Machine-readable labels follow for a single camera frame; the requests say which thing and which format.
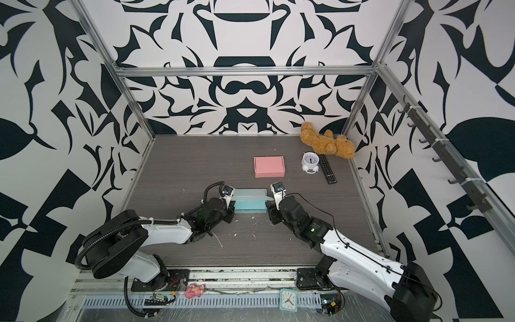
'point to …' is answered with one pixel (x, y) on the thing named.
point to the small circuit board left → (159, 300)
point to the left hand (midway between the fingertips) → (232, 198)
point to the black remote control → (328, 172)
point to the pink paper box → (272, 166)
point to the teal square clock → (288, 300)
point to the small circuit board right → (330, 303)
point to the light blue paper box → (251, 200)
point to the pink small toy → (194, 290)
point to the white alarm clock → (310, 162)
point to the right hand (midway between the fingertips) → (270, 198)
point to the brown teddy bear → (343, 147)
